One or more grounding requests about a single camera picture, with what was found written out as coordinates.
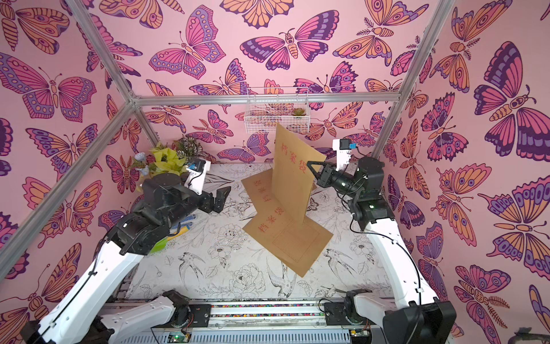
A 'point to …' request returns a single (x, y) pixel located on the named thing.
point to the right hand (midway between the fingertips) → (311, 162)
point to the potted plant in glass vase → (164, 159)
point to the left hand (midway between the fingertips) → (219, 181)
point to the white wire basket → (267, 107)
